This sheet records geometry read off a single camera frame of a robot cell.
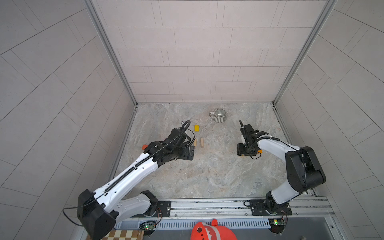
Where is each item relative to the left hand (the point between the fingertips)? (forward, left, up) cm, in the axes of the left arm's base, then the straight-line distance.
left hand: (190, 149), depth 75 cm
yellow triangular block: (+23, -3, -15) cm, 28 cm away
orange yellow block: (-1, -35, +1) cm, 35 cm away
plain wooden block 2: (-4, -3, +14) cm, 15 cm away
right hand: (+6, -30, -16) cm, 34 cm away
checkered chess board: (-34, +27, -10) cm, 45 cm away
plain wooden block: (+12, -6, -14) cm, 19 cm away
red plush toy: (-33, -6, -5) cm, 34 cm away
